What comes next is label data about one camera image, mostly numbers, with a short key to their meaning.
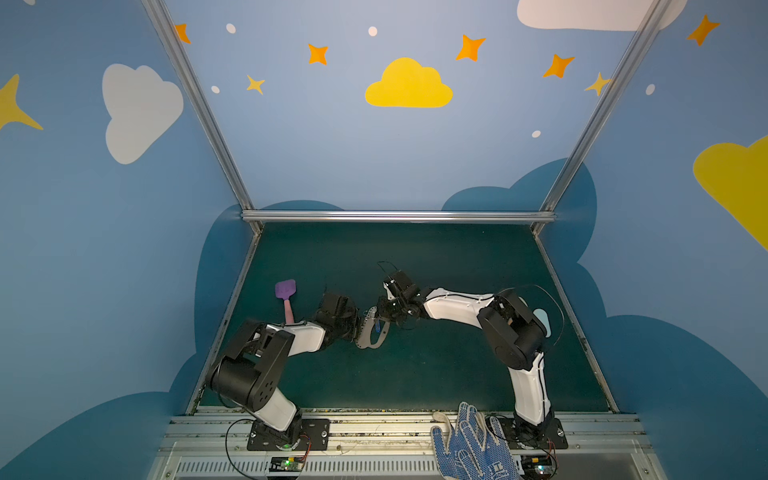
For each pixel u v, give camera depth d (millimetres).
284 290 1009
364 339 949
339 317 801
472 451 717
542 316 955
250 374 454
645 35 728
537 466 716
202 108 845
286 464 708
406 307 744
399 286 769
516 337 524
